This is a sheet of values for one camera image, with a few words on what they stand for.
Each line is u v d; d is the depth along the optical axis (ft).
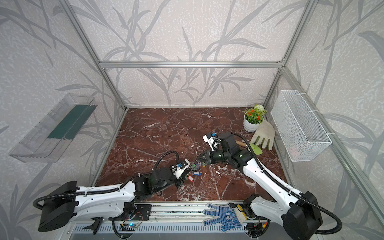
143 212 2.40
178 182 2.23
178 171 2.12
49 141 2.11
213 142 2.22
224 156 2.06
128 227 2.37
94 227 2.27
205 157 2.36
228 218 2.36
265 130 3.53
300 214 1.25
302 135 2.03
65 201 1.50
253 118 3.08
